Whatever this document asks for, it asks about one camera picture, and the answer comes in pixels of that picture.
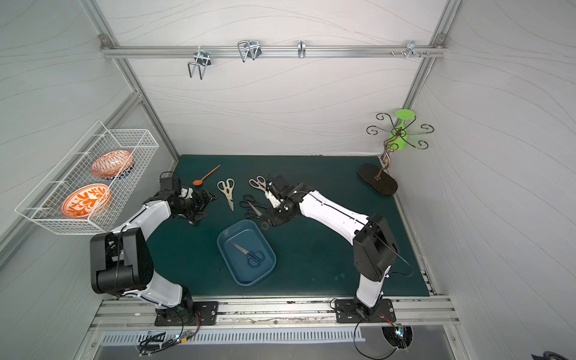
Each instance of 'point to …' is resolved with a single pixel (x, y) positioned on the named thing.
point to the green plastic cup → (398, 136)
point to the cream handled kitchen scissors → (226, 187)
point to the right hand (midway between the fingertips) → (274, 216)
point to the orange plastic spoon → (199, 182)
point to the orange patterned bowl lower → (85, 201)
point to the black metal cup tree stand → (379, 179)
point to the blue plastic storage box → (250, 235)
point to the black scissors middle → (249, 202)
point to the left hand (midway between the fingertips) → (213, 203)
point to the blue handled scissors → (255, 256)
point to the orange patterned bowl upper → (112, 165)
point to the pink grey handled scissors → (259, 183)
